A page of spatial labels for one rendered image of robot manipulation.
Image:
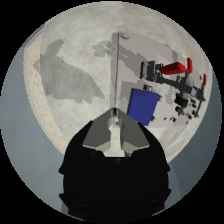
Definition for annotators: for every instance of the dark blue flat plate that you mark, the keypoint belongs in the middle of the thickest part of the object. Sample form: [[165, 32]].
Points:
[[142, 105]]

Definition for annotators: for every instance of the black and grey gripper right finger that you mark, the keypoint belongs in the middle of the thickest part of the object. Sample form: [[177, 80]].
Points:
[[137, 137]]

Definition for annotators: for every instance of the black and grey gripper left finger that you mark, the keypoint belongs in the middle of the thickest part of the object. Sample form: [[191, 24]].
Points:
[[95, 135]]

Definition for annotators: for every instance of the grey fixture plate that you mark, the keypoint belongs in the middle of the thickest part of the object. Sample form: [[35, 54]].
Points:
[[130, 54]]

